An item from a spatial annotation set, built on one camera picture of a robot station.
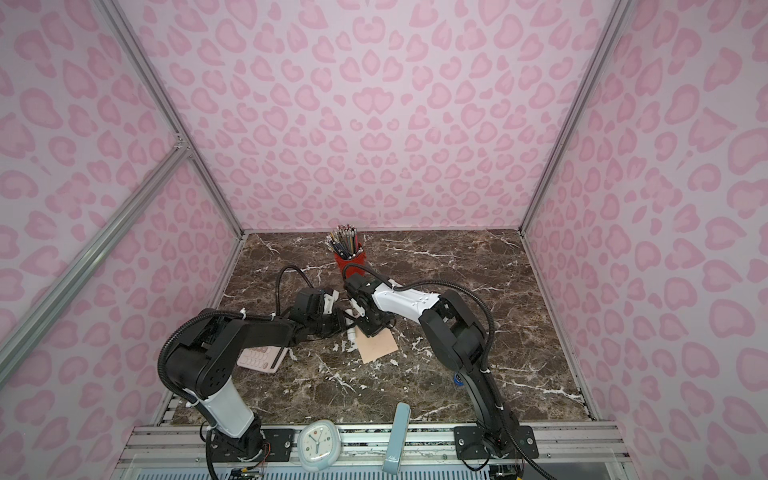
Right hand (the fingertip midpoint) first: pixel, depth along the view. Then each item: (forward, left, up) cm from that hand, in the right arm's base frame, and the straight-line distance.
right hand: (377, 333), depth 93 cm
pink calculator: (-10, +30, +5) cm, 32 cm away
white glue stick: (-3, +8, +2) cm, 9 cm away
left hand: (+3, +6, +4) cm, 7 cm away
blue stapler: (-14, -24, 0) cm, 28 cm away
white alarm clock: (-31, +11, +4) cm, 33 cm away
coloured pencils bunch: (+24, +11, +16) cm, 31 cm away
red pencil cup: (+19, +6, +13) cm, 24 cm away
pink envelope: (-4, 0, 0) cm, 4 cm away
